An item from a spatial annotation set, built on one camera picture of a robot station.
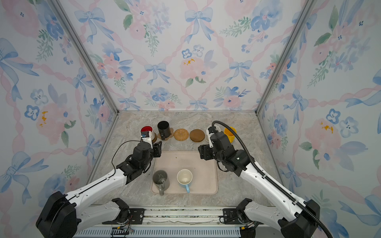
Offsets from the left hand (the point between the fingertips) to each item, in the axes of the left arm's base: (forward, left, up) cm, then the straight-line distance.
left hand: (158, 141), depth 82 cm
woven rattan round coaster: (+17, -11, -17) cm, 27 cm away
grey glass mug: (-16, -1, -14) cm, 21 cm away
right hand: (-6, -25, +4) cm, 26 cm away
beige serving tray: (-11, -26, -16) cm, 33 cm away
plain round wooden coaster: (+17, -22, -18) cm, 33 cm away
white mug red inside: (+16, +11, -9) cm, 21 cm away
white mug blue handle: (-14, -15, -16) cm, 25 cm away
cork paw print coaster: (+12, -1, -16) cm, 20 cm away
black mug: (+16, 0, -8) cm, 18 cm away
